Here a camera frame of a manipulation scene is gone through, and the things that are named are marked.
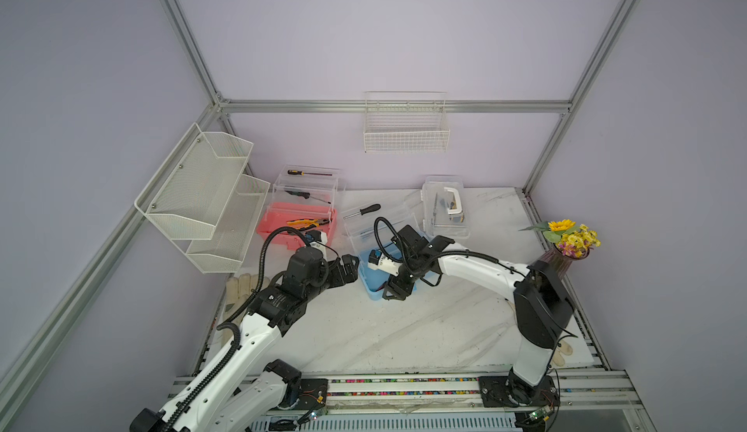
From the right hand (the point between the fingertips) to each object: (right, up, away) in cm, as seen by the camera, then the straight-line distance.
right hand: (393, 288), depth 85 cm
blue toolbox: (-6, +18, -11) cm, 22 cm away
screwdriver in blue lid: (-10, +23, +13) cm, 28 cm away
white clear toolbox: (+19, +25, +19) cm, 37 cm away
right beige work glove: (+46, -18, -5) cm, 50 cm away
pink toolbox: (-33, +28, +23) cm, 49 cm away
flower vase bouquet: (+47, +15, -10) cm, 50 cm away
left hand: (-14, +8, -8) cm, 18 cm away
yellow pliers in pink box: (-31, +19, +23) cm, 43 cm away
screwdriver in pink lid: (-36, +39, +26) cm, 58 cm away
